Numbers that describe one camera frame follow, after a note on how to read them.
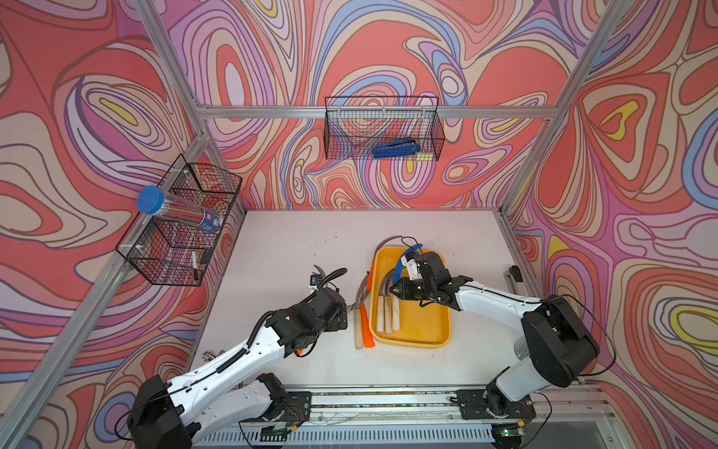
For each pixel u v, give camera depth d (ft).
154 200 2.01
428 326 2.89
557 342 1.47
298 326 1.80
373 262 3.69
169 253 2.40
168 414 1.28
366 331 2.68
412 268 2.64
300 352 1.98
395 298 2.77
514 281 3.08
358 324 2.84
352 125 3.13
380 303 2.98
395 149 2.96
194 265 2.37
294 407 2.39
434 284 2.26
